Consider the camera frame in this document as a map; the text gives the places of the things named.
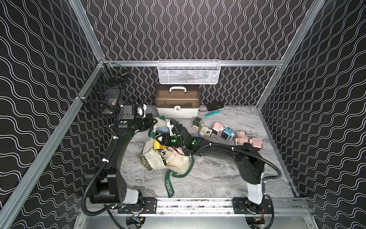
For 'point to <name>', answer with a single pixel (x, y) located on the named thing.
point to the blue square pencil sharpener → (227, 133)
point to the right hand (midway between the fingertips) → (157, 138)
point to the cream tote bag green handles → (171, 160)
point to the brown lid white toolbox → (177, 101)
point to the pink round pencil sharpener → (242, 138)
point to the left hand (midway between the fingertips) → (156, 117)
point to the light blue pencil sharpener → (163, 129)
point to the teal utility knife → (211, 113)
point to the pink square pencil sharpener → (257, 142)
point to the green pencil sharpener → (197, 123)
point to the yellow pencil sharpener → (157, 145)
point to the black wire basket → (103, 93)
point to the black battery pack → (210, 107)
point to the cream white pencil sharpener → (205, 131)
